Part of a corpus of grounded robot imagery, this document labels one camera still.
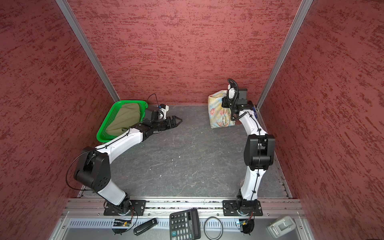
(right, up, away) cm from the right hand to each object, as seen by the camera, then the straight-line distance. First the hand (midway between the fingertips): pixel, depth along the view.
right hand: (221, 100), depth 94 cm
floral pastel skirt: (-2, -11, -1) cm, 11 cm away
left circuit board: (-55, -64, -21) cm, 87 cm away
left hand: (-27, -15, -7) cm, 32 cm away
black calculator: (-22, -62, -26) cm, 71 cm away
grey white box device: (+23, -62, -26) cm, 71 cm away
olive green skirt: (-65, -9, +10) cm, 66 cm away
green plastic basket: (-78, -23, +1) cm, 81 cm away
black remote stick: (-40, -61, -27) cm, 78 cm away
